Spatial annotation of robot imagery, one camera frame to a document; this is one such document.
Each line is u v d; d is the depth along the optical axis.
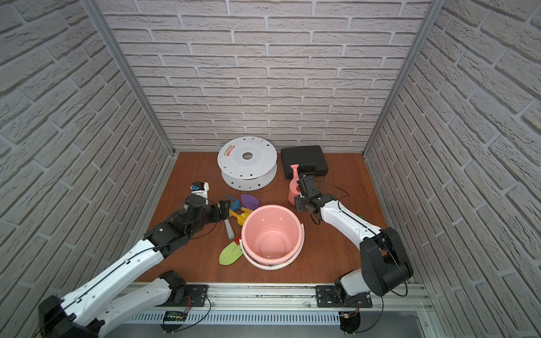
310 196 0.68
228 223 0.90
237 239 0.88
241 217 0.93
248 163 1.02
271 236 0.87
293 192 0.88
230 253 0.83
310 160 1.10
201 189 0.66
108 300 0.43
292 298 0.75
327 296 0.74
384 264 0.43
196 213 0.57
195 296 0.73
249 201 0.98
